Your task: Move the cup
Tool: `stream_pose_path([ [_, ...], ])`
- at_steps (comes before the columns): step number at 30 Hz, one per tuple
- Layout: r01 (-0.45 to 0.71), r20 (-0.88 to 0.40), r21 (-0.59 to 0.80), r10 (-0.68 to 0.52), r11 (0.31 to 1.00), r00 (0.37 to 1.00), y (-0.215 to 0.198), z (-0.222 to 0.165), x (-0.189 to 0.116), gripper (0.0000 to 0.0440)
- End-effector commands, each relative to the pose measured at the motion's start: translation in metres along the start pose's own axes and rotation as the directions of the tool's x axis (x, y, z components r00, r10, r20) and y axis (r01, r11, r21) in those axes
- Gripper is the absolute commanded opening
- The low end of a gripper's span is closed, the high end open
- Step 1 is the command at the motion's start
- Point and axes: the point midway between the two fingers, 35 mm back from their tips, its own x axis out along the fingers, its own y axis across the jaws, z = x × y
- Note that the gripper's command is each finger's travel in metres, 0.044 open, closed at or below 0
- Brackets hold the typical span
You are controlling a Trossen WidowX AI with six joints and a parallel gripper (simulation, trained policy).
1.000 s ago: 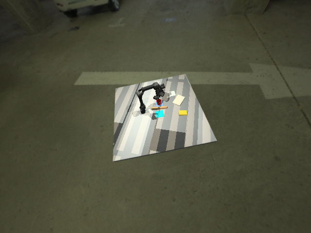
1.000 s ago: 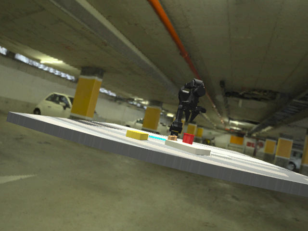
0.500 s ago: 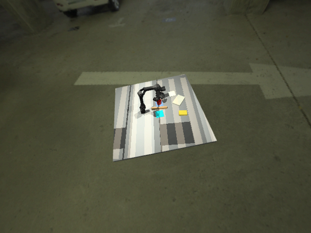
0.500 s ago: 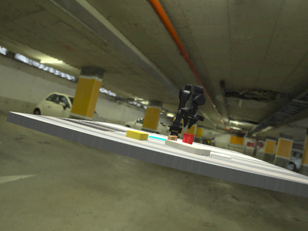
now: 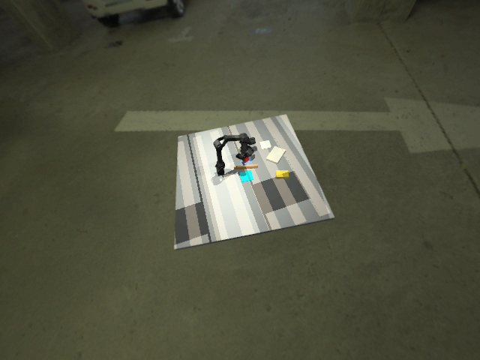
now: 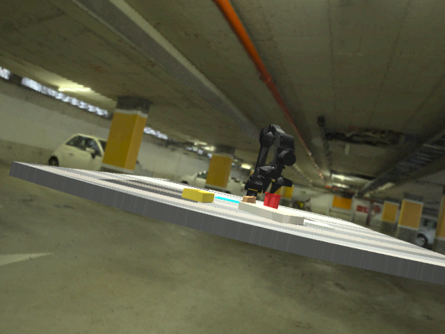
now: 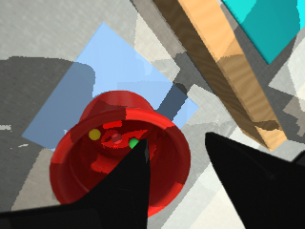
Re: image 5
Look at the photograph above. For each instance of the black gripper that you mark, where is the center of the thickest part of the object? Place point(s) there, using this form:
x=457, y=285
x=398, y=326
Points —
x=242, y=155

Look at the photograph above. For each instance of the yellow rectangular block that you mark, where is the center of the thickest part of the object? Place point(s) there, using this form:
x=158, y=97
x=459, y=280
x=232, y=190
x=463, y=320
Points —
x=282, y=174

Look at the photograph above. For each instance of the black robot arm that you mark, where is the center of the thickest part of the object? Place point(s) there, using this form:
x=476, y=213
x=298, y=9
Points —
x=243, y=139

